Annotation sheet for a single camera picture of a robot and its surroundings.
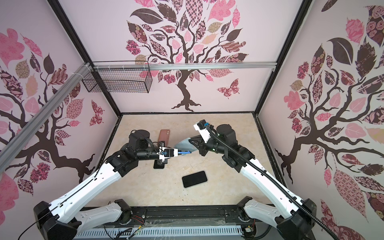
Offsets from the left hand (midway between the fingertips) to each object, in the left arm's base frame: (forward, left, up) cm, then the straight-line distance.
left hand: (179, 151), depth 68 cm
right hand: (+5, -6, +4) cm, 9 cm away
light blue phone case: (+3, -3, 0) cm, 4 cm away
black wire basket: (+51, +42, +7) cm, 67 cm away
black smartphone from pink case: (+5, +17, -27) cm, 32 cm away
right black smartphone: (-4, -7, -26) cm, 27 cm away
